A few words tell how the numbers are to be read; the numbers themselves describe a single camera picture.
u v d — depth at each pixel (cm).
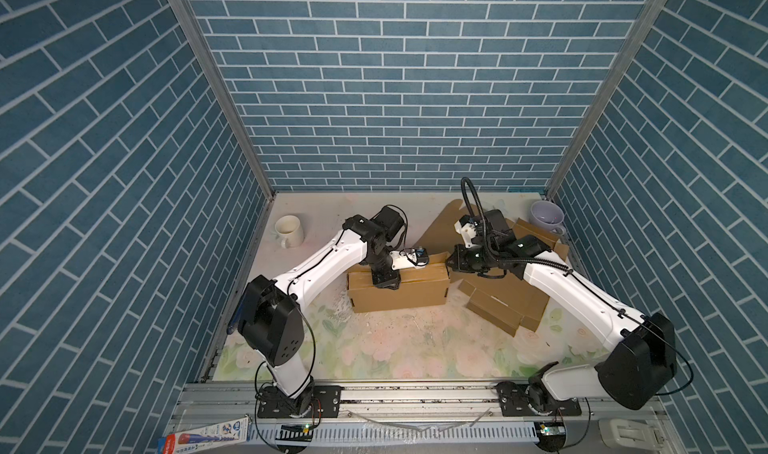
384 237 61
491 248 60
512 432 71
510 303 91
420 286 79
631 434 68
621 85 87
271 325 44
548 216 109
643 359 41
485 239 62
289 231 96
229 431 69
